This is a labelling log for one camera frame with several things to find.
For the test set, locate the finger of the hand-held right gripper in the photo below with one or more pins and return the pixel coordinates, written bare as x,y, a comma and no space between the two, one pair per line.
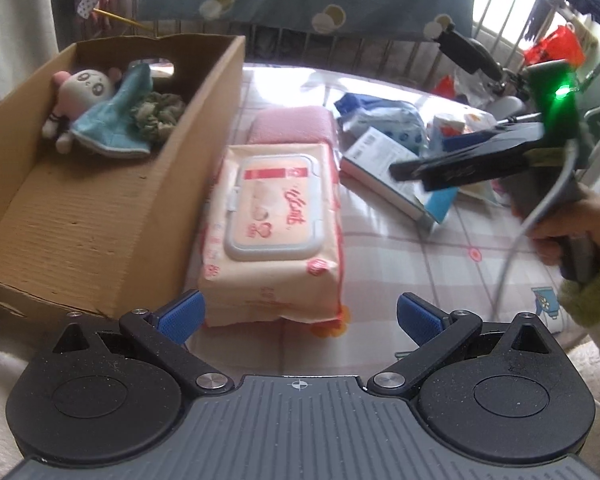
455,170
500,136

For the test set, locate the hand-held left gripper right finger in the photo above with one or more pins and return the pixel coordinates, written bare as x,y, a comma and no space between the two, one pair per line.
420,317

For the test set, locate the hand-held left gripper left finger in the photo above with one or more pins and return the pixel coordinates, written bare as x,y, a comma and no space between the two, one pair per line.
182,316

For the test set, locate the white box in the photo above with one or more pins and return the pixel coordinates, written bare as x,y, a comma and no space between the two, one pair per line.
380,160

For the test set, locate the light blue plastic packet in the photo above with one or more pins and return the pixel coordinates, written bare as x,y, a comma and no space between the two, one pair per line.
387,122

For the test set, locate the dark blue plastic packet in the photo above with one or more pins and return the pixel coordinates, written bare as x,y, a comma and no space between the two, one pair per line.
355,102

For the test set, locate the brown cardboard box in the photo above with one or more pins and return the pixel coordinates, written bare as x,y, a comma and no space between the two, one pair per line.
105,220

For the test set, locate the green scrunchie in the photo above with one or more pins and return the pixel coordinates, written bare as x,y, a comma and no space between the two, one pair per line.
157,115

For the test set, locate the light blue towel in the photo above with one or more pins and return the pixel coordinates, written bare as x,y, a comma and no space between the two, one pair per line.
110,120

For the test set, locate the pink round plush doll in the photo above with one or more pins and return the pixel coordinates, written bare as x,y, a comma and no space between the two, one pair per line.
87,87

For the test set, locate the person's right forearm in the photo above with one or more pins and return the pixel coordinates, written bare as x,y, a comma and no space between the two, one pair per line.
595,290

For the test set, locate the person's right hand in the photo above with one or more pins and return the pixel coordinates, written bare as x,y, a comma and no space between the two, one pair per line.
585,220

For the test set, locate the small white orange packet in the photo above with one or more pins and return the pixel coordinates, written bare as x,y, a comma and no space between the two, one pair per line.
445,127

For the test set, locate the checked printed sheet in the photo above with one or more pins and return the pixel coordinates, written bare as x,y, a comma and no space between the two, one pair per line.
430,270

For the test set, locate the small red plastic bag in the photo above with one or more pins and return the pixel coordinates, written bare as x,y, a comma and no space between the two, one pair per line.
444,86

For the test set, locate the pink wet wipes pack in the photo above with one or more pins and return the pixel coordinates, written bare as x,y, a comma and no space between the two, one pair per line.
275,210

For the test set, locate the pink folded towel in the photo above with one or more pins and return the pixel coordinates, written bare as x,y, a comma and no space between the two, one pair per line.
290,125

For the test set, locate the metal railing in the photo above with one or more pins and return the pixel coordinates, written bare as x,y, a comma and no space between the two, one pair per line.
305,50

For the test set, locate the yellow stick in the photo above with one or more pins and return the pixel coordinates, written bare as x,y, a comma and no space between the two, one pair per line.
120,18

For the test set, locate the white curtain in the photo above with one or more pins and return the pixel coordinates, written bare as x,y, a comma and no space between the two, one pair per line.
15,20

